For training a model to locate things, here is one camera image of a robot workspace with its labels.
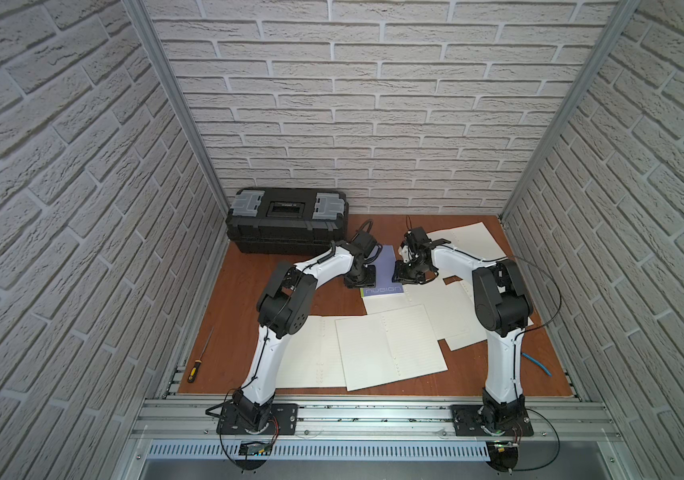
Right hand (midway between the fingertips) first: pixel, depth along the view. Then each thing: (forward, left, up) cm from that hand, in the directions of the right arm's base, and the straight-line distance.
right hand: (400, 278), depth 101 cm
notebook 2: (-25, +30, 0) cm, 39 cm away
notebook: (-24, +8, 0) cm, 25 cm away
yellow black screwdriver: (-27, +63, +1) cm, 68 cm away
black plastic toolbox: (+14, +40, +17) cm, 46 cm away
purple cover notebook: (+3, +5, -1) cm, 6 cm away
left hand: (-2, +9, +2) cm, 9 cm away
